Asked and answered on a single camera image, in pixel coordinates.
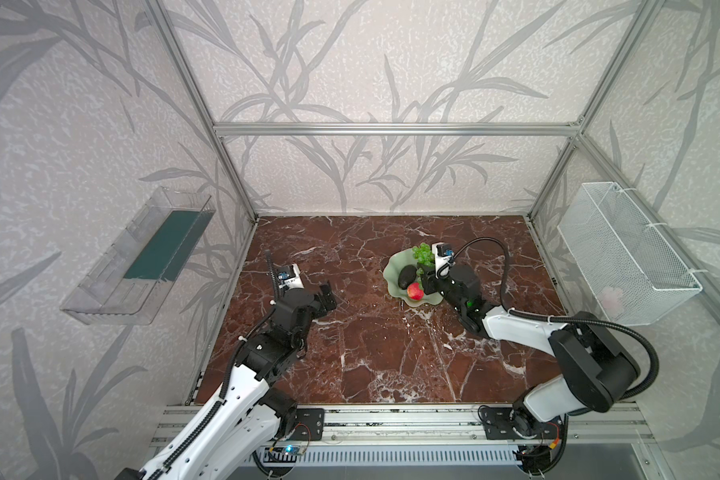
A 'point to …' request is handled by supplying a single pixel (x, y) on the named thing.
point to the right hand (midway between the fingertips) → (425, 253)
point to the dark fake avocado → (406, 275)
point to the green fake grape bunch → (423, 254)
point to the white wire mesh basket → (632, 273)
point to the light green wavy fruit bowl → (400, 294)
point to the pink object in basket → (612, 301)
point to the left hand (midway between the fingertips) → (320, 278)
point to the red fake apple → (414, 291)
